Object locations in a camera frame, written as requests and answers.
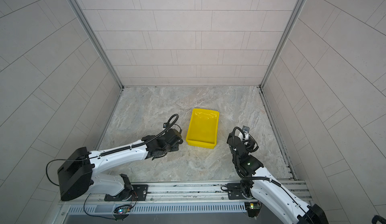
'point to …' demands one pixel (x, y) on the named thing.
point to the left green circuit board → (122, 210)
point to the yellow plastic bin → (203, 128)
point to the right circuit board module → (253, 208)
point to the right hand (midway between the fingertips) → (238, 134)
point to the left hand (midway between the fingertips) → (181, 143)
